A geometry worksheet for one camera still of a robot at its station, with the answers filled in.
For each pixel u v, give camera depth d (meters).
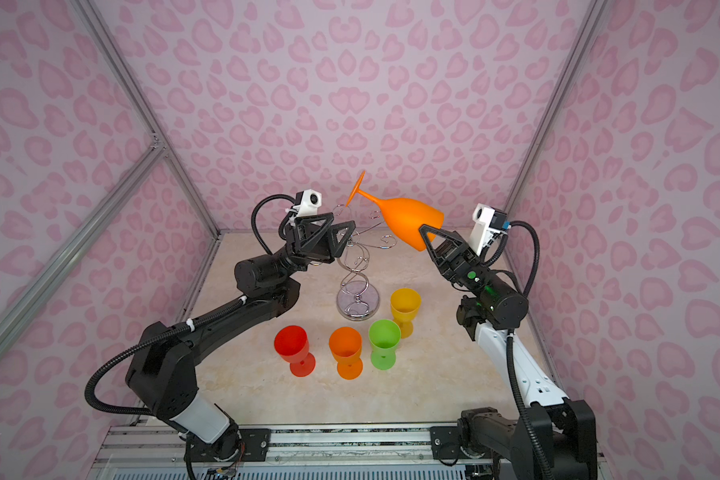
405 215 0.55
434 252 0.53
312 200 0.57
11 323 0.53
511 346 0.49
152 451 0.74
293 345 0.74
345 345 0.78
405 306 0.92
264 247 0.66
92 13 0.69
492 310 0.49
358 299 0.98
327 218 0.50
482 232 0.51
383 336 0.81
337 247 0.55
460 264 0.50
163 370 0.44
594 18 0.70
